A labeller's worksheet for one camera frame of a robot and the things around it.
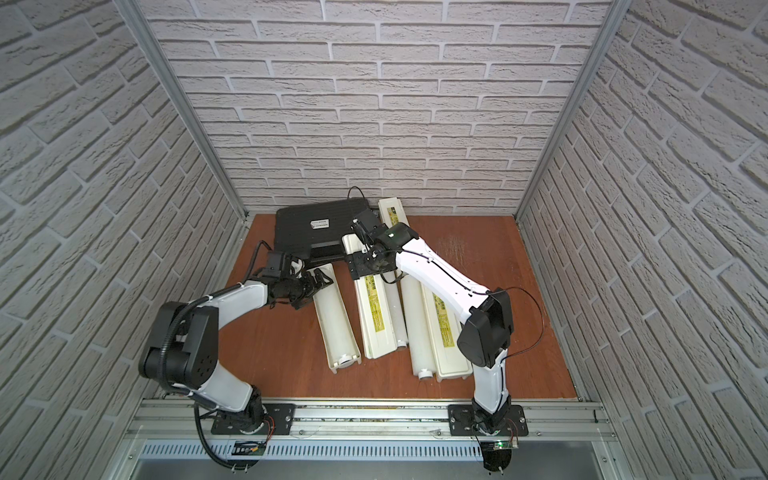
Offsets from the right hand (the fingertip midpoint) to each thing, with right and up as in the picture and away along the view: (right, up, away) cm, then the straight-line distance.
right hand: (369, 266), depth 82 cm
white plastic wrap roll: (+2, -11, -5) cm, 12 cm away
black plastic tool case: (-22, +11, +25) cm, 35 cm away
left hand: (-14, -6, +11) cm, 19 cm away
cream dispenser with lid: (-9, -19, +2) cm, 21 cm away
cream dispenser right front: (+21, -16, +1) cm, 27 cm away
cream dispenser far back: (+6, +18, +29) cm, 35 cm away
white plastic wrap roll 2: (+14, -20, +1) cm, 25 cm away
